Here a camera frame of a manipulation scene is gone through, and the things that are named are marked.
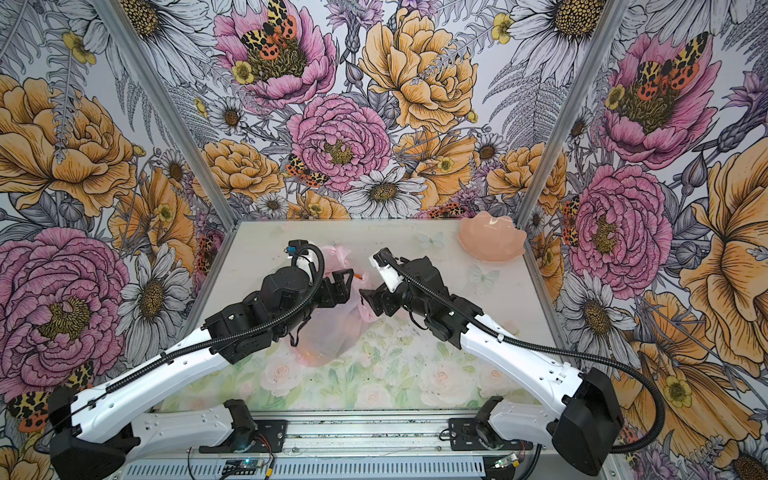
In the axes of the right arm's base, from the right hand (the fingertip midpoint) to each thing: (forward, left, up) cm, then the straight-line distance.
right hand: (376, 290), depth 75 cm
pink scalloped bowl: (+35, -39, -20) cm, 56 cm away
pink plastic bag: (-6, +11, -10) cm, 15 cm away
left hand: (-1, +9, +5) cm, 10 cm away
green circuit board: (-32, +32, -23) cm, 51 cm away
